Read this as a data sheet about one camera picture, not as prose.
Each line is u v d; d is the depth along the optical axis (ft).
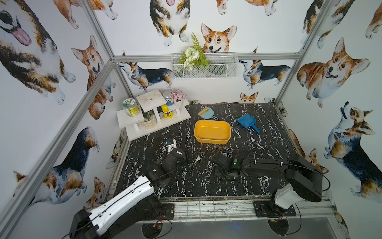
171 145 2.23
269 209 2.28
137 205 1.99
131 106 2.95
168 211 2.41
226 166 2.14
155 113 3.40
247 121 3.71
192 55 2.60
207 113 3.86
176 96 3.03
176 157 1.88
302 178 1.45
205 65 2.75
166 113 3.50
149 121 3.36
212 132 3.57
